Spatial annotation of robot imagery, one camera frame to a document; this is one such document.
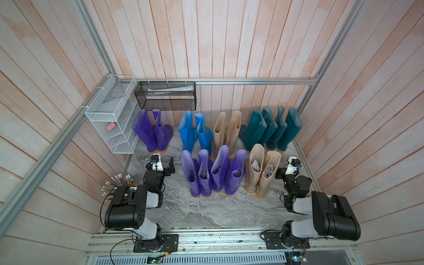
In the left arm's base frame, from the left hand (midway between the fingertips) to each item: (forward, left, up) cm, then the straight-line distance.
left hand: (164, 159), depth 91 cm
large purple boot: (-15, -37, +12) cm, 42 cm away
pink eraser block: (+8, +25, +18) cm, 32 cm away
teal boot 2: (+13, -70, +16) cm, 73 cm away
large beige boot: (-10, -54, +10) cm, 56 cm away
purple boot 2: (+27, +6, -7) cm, 28 cm away
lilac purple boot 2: (-14, -31, +12) cm, 35 cm away
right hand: (-2, -64, +4) cm, 64 cm away
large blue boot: (+5, -23, +15) cm, 28 cm away
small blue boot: (+12, -14, +8) cm, 20 cm away
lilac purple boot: (-13, -17, +12) cm, 25 cm away
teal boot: (+12, -63, +16) cm, 66 cm away
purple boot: (+10, +10, +15) cm, 20 cm away
